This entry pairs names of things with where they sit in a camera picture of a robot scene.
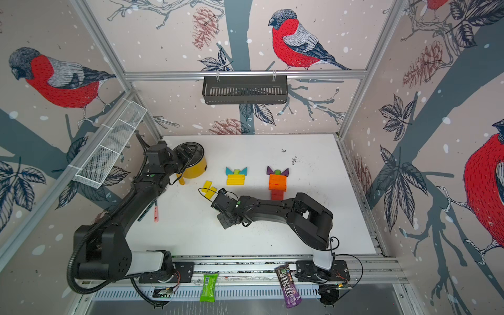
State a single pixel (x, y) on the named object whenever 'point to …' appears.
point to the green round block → (277, 172)
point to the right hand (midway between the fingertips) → (233, 210)
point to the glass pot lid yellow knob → (189, 153)
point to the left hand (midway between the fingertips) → (197, 147)
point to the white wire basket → (92, 172)
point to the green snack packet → (208, 293)
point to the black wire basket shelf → (216, 91)
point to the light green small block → (237, 172)
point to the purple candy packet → (292, 296)
